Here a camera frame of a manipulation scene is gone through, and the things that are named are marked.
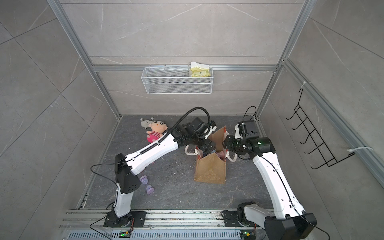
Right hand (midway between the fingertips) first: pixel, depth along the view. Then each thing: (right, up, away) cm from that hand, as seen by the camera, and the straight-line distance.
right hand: (228, 143), depth 74 cm
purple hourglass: (-42, -26, +6) cm, 49 cm away
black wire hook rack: (+38, +6, -6) cm, 39 cm away
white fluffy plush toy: (-55, +11, +36) cm, 67 cm away
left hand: (-8, +1, +3) cm, 8 cm away
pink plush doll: (-43, +8, +29) cm, 52 cm away
